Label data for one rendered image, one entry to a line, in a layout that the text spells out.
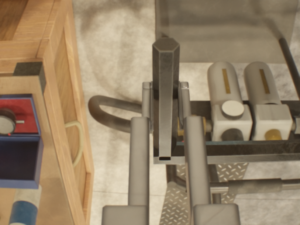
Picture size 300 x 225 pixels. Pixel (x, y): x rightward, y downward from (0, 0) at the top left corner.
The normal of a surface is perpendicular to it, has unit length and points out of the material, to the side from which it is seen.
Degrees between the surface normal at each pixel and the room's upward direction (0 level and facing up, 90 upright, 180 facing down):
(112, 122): 57
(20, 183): 11
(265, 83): 90
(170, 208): 0
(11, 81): 0
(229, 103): 90
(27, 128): 0
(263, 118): 90
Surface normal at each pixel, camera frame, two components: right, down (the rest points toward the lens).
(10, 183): 0.00, 0.81
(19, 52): -0.01, -0.73
